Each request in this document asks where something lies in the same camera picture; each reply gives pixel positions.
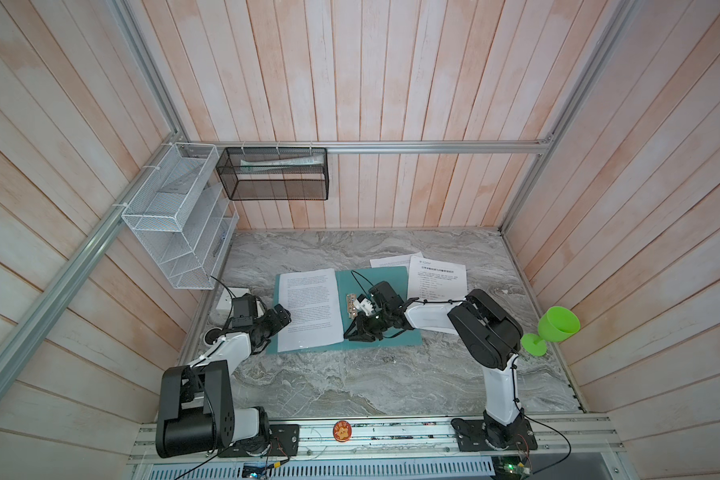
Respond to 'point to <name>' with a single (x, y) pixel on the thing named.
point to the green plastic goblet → (555, 325)
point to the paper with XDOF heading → (431, 280)
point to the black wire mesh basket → (274, 173)
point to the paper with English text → (308, 310)
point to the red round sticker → (342, 431)
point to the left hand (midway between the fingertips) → (282, 324)
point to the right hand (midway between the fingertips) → (346, 337)
